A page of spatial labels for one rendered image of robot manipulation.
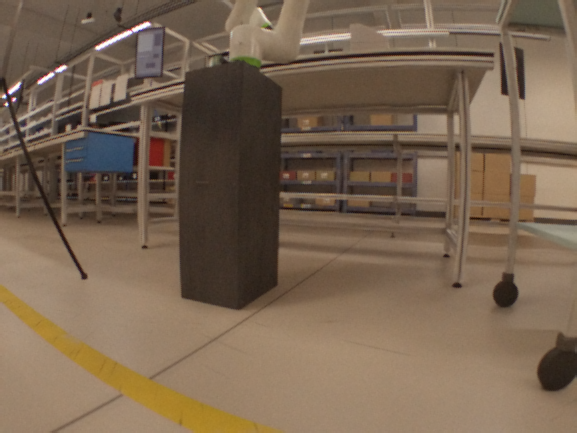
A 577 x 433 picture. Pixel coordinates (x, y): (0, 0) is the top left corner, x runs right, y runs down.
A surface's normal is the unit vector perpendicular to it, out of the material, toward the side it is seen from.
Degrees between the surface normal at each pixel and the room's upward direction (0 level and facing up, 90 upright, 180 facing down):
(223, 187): 90
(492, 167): 90
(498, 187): 90
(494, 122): 90
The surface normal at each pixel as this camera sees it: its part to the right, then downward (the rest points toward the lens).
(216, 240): -0.36, 0.07
